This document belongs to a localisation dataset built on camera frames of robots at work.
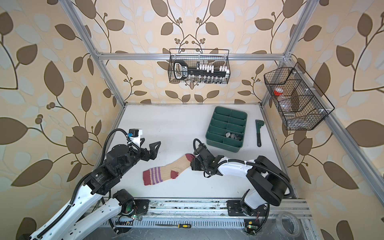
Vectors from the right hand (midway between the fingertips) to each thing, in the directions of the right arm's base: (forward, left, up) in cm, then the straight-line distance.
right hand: (194, 165), depth 87 cm
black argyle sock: (+16, -27, +6) cm, 32 cm away
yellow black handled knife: (-29, +7, 0) cm, 29 cm away
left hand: (+3, +19, +25) cm, 31 cm away
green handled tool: (+30, -48, 0) cm, 57 cm away
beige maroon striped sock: (-4, +22, -1) cm, 22 cm away
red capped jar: (+27, -47, +32) cm, 64 cm away
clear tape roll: (-30, -44, -1) cm, 53 cm away
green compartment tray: (+23, -22, +5) cm, 32 cm away
